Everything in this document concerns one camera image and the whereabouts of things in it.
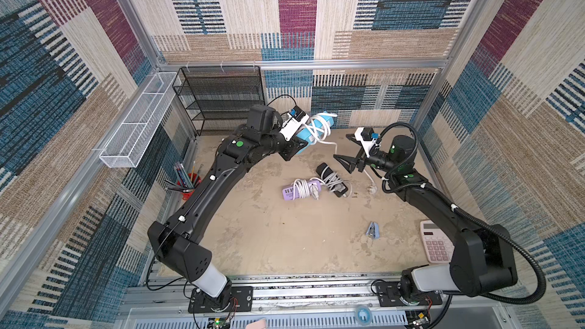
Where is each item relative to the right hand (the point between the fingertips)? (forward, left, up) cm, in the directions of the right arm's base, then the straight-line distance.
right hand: (344, 146), depth 79 cm
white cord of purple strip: (-4, +15, -20) cm, 25 cm away
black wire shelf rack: (+38, +52, -6) cm, 64 cm away
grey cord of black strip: (0, +2, -22) cm, 22 cm away
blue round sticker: (-45, -3, -27) cm, 53 cm away
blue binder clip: (-19, -11, -25) cm, 34 cm away
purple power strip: (-5, +20, -21) cm, 30 cm away
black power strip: (-4, -1, -23) cm, 24 cm away
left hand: (-2, +14, +6) cm, 16 cm away
